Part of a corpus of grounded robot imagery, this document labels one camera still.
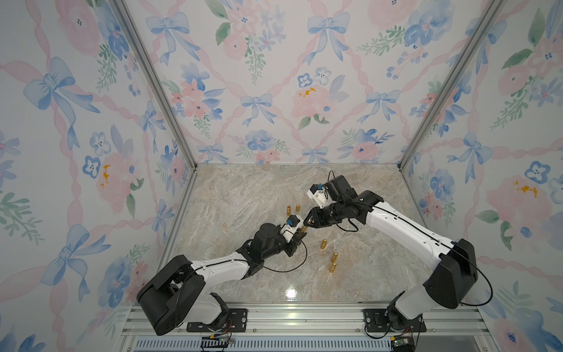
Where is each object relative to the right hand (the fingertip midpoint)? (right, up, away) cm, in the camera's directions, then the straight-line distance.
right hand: (307, 221), depth 78 cm
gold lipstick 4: (+10, -18, +4) cm, 21 cm away
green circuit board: (+32, -40, -5) cm, 51 cm away
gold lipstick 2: (-6, +2, +20) cm, 21 cm away
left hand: (-1, -4, +3) cm, 5 cm away
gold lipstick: (-1, -3, 0) cm, 3 cm away
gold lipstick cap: (-2, +3, +22) cm, 22 cm away
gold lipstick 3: (+8, -11, +10) cm, 16 cm away
